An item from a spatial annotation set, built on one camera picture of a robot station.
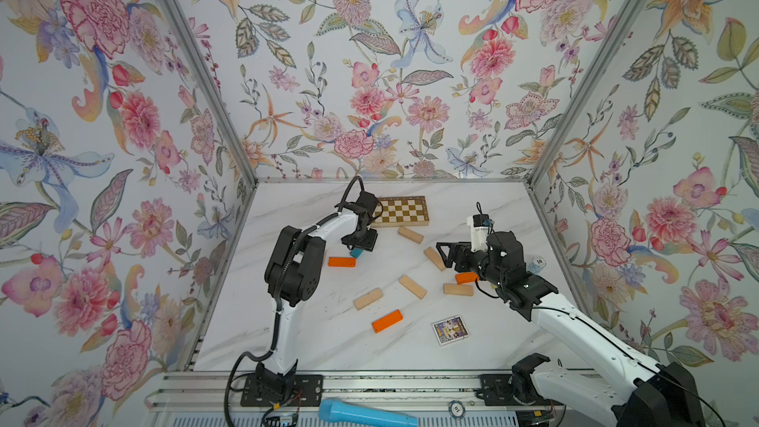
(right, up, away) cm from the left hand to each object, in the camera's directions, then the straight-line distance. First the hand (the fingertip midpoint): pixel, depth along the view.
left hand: (369, 241), depth 101 cm
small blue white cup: (+52, -6, -10) cm, 53 cm away
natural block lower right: (+28, -14, -8) cm, 33 cm away
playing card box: (+23, -23, -18) cm, 37 cm away
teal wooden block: (-4, -4, -2) cm, 6 cm away
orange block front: (+6, -22, -15) cm, 27 cm away
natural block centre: (+14, -14, -8) cm, 21 cm away
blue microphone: (-6, -36, -32) cm, 49 cm away
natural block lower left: (0, -16, -11) cm, 20 cm away
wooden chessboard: (+12, +10, +7) cm, 17 cm away
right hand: (+22, +2, -20) cm, 30 cm away
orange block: (-6, -7, -3) cm, 10 cm away
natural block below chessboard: (+14, +2, +3) cm, 14 cm away
